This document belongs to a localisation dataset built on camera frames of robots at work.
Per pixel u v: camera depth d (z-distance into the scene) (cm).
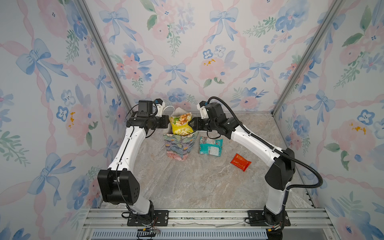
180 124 80
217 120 62
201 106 73
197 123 70
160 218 73
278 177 53
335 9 69
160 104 72
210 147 98
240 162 92
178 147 84
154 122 68
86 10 70
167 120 71
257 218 73
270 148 50
